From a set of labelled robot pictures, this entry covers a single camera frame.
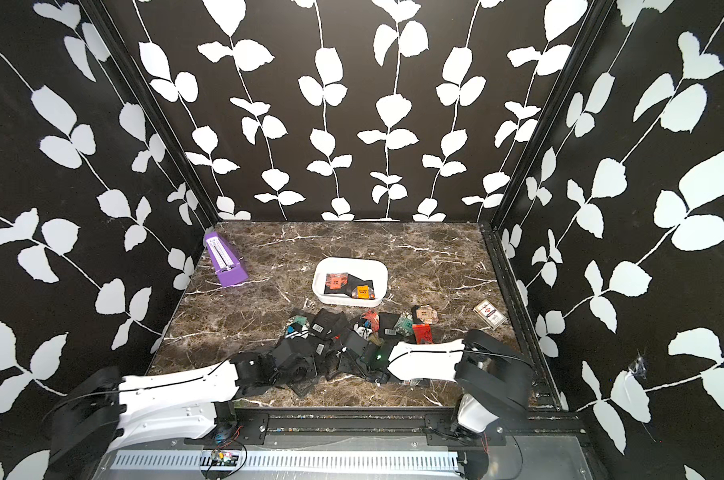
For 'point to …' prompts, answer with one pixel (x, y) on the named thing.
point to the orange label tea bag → (363, 292)
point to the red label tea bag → (336, 281)
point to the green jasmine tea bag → (404, 326)
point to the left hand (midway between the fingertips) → (330, 361)
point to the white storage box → (363, 268)
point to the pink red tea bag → (374, 318)
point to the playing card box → (489, 314)
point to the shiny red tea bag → (422, 333)
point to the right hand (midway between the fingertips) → (336, 360)
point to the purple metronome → (226, 267)
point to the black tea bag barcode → (386, 324)
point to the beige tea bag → (427, 314)
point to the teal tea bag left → (299, 319)
